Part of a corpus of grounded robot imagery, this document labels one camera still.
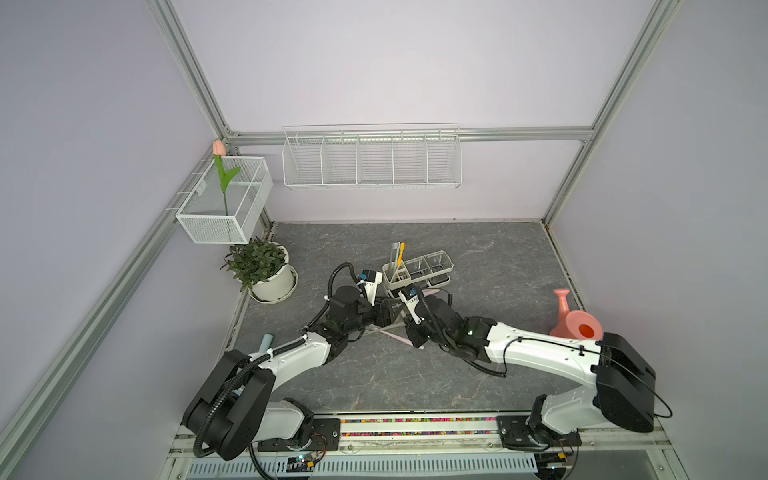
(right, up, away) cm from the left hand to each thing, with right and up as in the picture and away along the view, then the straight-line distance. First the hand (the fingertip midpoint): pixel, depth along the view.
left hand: (400, 304), depth 82 cm
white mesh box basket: (-48, +28, +1) cm, 56 cm away
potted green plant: (-40, +9, +4) cm, 42 cm away
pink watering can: (+48, -5, -2) cm, 48 cm away
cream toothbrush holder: (+11, +9, +14) cm, 20 cm away
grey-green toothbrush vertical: (-2, +12, +11) cm, 17 cm away
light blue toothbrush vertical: (-1, +10, +11) cm, 15 cm away
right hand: (+1, -3, -2) cm, 4 cm away
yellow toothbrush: (+1, +15, +9) cm, 18 cm away
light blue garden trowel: (-40, -12, +5) cm, 42 cm away
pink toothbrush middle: (-1, -11, +4) cm, 12 cm away
